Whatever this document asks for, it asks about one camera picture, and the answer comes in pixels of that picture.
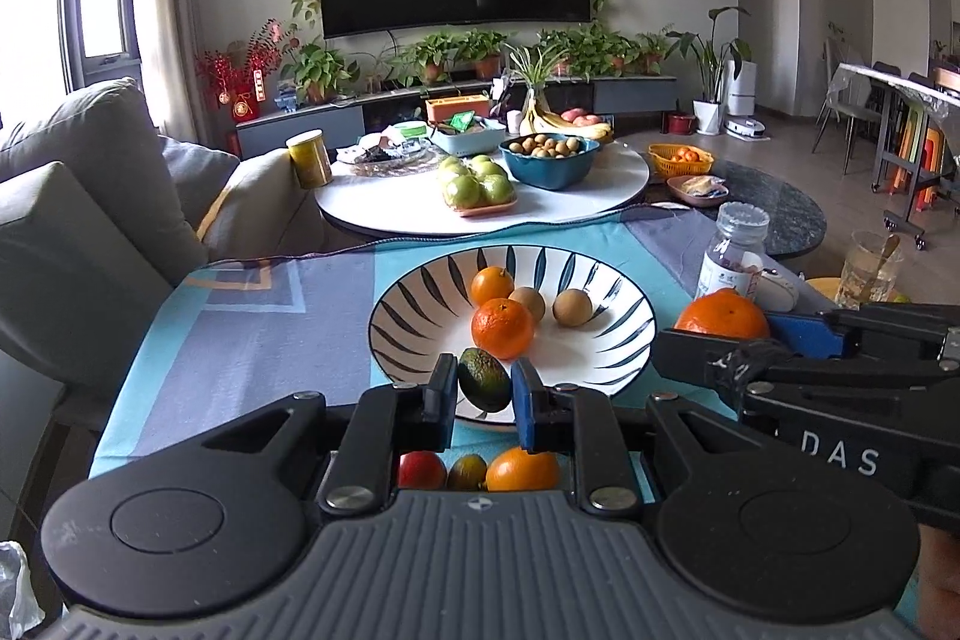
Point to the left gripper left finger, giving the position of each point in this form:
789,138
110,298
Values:
439,398

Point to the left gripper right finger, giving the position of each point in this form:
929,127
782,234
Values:
532,407

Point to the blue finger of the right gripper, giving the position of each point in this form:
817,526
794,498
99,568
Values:
807,335

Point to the small green dark fruit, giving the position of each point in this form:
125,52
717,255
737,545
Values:
483,380

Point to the red apple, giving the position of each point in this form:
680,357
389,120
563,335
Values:
423,471

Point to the large orange mandarin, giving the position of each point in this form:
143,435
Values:
724,313

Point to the small orange mandarin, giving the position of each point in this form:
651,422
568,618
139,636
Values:
491,282

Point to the person left hand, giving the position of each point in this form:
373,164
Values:
939,584

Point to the white oval gadget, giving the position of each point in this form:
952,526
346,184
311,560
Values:
775,293

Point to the drinking glass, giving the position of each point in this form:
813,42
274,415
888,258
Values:
870,269

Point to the striped white ceramic bowl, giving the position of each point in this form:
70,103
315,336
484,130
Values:
427,312

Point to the plastic jar with white lid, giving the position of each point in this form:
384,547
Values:
734,259

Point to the dark marble round table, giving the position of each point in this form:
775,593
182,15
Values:
797,224

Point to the blue patterned tablecloth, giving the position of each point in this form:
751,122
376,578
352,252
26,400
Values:
235,336

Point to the pink snack dish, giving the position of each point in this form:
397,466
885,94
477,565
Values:
699,191

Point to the round white coffee table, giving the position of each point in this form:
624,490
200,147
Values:
411,204

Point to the white robot vacuum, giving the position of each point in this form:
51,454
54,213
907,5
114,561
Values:
745,129

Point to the orange basket of mandarins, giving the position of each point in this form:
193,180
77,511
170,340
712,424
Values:
669,160

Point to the plate of green apples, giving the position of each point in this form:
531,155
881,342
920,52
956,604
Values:
475,185

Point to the dining table with chairs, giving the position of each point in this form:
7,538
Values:
915,123

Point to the blue bowl of longans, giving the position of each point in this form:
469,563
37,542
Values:
549,161

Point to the white potted tall plant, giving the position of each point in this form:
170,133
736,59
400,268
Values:
711,58

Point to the glass candy dish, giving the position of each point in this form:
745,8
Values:
379,154

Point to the light blue snack box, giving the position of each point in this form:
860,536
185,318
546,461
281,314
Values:
482,137

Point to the banana bunch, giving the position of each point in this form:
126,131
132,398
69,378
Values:
537,117

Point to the yellow tin can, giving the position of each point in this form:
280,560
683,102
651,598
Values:
308,154

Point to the tv cabinet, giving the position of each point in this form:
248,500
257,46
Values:
623,102

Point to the grey sofa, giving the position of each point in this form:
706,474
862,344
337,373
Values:
103,217

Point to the red festive decoration plant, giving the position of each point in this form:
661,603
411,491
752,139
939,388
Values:
236,77

